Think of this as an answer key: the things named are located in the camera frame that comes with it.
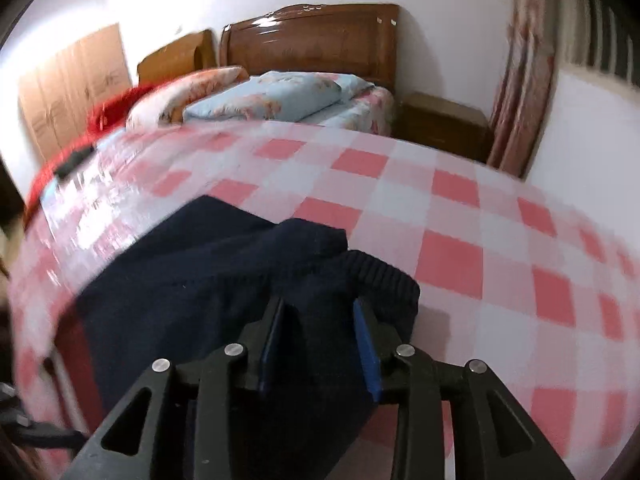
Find red striped knit sweater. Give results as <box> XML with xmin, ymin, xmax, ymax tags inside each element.
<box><xmin>55</xmin><ymin>196</ymin><xmax>420</xmax><ymax>479</ymax></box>

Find dark folded garment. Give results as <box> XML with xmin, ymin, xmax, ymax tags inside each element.
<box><xmin>53</xmin><ymin>145</ymin><xmax>96</xmax><ymax>181</ymax></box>

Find wooden wardrobe door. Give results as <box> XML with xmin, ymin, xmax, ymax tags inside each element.
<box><xmin>18</xmin><ymin>24</ymin><xmax>131</xmax><ymax>162</ymax></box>

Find blue floral pillow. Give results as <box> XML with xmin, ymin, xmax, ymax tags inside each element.
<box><xmin>182</xmin><ymin>70</ymin><xmax>373</xmax><ymax>122</ymax></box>

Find wooden nightstand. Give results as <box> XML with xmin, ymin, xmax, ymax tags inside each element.
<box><xmin>393</xmin><ymin>92</ymin><xmax>494</xmax><ymax>164</ymax></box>

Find pink checkered bed cover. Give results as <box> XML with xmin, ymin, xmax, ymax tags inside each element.
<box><xmin>9</xmin><ymin>122</ymin><xmax>639</xmax><ymax>479</ymax></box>

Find orange floral pillow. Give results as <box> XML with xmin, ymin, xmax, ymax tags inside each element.
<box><xmin>125</xmin><ymin>66</ymin><xmax>250</xmax><ymax>129</ymax></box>

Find red blanket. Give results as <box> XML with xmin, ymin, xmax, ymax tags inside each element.
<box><xmin>23</xmin><ymin>84</ymin><xmax>157</xmax><ymax>229</ymax></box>

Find light wooden headboard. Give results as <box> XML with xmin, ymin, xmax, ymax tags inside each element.
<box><xmin>137</xmin><ymin>29</ymin><xmax>217</xmax><ymax>84</ymax></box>

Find dark wooden headboard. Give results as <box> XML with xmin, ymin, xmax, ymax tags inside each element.
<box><xmin>218</xmin><ymin>3</ymin><xmax>400</xmax><ymax>91</ymax></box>

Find pink floral curtain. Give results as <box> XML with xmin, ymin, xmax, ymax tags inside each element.
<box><xmin>487</xmin><ymin>0</ymin><xmax>560</xmax><ymax>178</ymax></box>

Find barred window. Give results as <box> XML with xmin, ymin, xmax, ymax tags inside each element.
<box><xmin>559</xmin><ymin>0</ymin><xmax>639</xmax><ymax>90</ymax></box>

